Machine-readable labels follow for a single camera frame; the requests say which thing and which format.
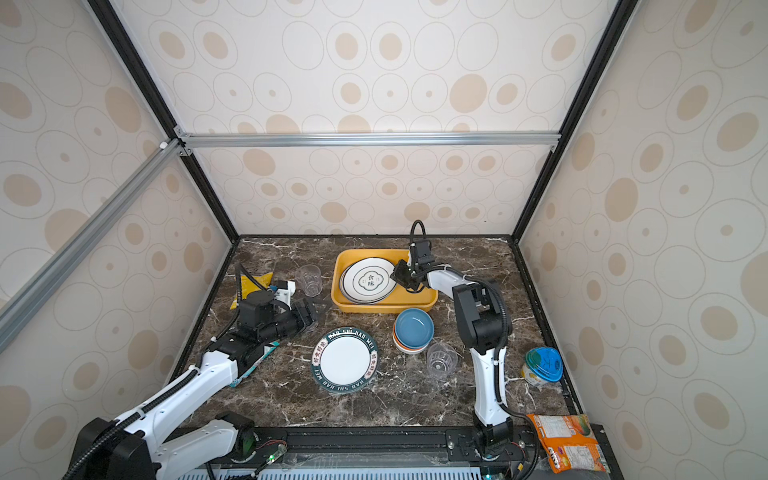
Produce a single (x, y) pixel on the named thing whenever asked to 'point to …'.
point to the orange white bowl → (403, 348)
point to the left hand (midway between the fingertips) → (333, 307)
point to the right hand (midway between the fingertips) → (392, 273)
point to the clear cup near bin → (309, 279)
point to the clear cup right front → (442, 360)
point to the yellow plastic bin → (401, 302)
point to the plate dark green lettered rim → (344, 360)
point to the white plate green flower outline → (368, 280)
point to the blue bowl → (414, 328)
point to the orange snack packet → (570, 442)
